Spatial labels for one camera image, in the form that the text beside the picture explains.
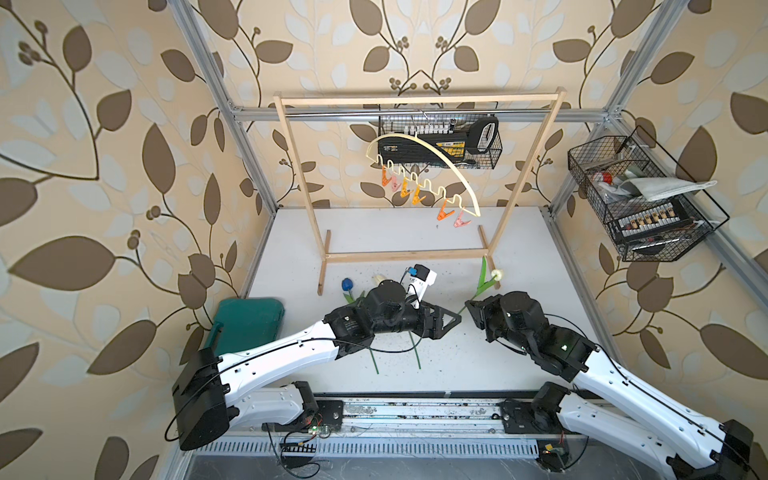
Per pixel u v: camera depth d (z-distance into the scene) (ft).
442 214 2.47
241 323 2.83
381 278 3.19
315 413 2.20
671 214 2.13
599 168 2.74
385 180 2.85
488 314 2.15
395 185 2.77
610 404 1.61
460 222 2.37
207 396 1.29
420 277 2.05
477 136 2.78
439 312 1.95
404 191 3.72
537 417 2.16
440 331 1.96
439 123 2.71
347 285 3.16
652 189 2.11
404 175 2.58
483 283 2.64
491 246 3.51
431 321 1.96
